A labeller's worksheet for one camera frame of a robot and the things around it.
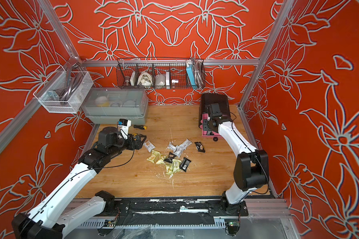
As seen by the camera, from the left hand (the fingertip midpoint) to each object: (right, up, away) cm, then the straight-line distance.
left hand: (139, 134), depth 75 cm
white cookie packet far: (+25, -8, +21) cm, 34 cm away
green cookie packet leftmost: (+6, -14, +15) cm, 22 cm away
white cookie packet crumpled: (+16, -10, +19) cm, 26 cm away
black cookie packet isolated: (+34, -10, +18) cm, 40 cm away
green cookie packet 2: (+15, -21, +10) cm, 28 cm away
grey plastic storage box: (-28, +17, +22) cm, 39 cm away
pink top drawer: (+36, -1, +15) cm, 39 cm away
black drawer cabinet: (+55, +23, +38) cm, 71 cm away
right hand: (+37, +5, +13) cm, 40 cm away
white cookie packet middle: (+20, -12, +17) cm, 29 cm away
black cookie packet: (+24, -19, +12) cm, 33 cm away
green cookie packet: (+10, -17, +12) cm, 23 cm away
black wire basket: (-3, +38, +20) cm, 43 cm away
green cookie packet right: (+19, -19, +10) cm, 29 cm away
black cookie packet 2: (+15, -16, +12) cm, 25 cm away
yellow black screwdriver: (-6, +3, +28) cm, 29 cm away
